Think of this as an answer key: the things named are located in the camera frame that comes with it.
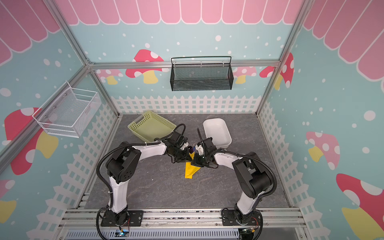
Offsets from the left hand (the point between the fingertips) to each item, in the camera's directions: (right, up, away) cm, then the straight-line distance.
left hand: (191, 162), depth 93 cm
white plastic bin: (+18, +21, +18) cm, 33 cm away
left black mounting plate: (-31, -20, -25) cm, 44 cm away
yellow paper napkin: (-1, -4, -3) cm, 5 cm away
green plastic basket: (-31, +22, +18) cm, 42 cm away
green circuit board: (-33, -30, -20) cm, 49 cm away
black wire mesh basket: (+6, +56, +2) cm, 57 cm away
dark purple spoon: (0, +7, +2) cm, 8 cm away
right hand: (-1, 0, -3) cm, 3 cm away
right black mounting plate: (+19, -24, -19) cm, 36 cm away
